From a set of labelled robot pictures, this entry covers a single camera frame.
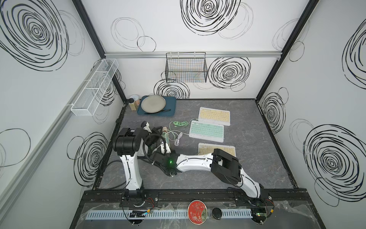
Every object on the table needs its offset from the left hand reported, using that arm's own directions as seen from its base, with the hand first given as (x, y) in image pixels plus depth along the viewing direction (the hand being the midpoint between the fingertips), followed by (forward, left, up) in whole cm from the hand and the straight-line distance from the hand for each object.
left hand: (163, 128), depth 99 cm
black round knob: (-49, -31, +7) cm, 58 cm away
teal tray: (+28, -3, -5) cm, 28 cm away
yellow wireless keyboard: (+13, -39, -2) cm, 41 cm away
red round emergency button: (-48, -23, +1) cm, 53 cm away
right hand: (-18, -3, 0) cm, 18 cm away
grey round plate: (+25, +12, -3) cm, 28 cm away
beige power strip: (0, -1, 0) cm, 1 cm away
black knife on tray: (+16, +7, -2) cm, 17 cm away
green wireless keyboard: (+1, -31, -3) cm, 32 cm away
